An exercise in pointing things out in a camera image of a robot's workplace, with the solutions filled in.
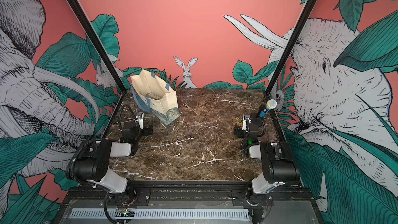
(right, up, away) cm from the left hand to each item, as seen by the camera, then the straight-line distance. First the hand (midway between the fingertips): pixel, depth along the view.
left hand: (144, 119), depth 95 cm
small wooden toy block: (+61, -3, +7) cm, 62 cm away
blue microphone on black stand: (+75, +9, -11) cm, 76 cm away
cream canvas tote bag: (+2, +15, +16) cm, 23 cm away
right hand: (+62, -1, 0) cm, 62 cm away
